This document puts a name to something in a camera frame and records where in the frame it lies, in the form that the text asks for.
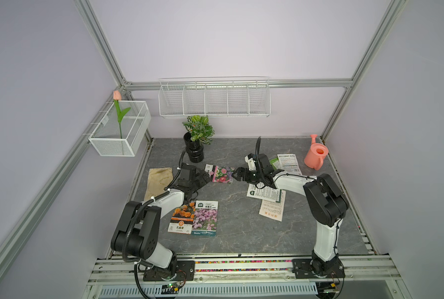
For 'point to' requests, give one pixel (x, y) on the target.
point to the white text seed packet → (289, 163)
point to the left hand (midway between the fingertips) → (204, 178)
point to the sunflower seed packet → (267, 193)
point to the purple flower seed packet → (205, 218)
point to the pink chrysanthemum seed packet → (222, 174)
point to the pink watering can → (314, 158)
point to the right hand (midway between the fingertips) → (236, 175)
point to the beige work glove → (159, 178)
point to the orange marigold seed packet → (182, 218)
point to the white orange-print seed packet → (273, 210)
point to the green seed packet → (272, 161)
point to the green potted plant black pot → (199, 131)
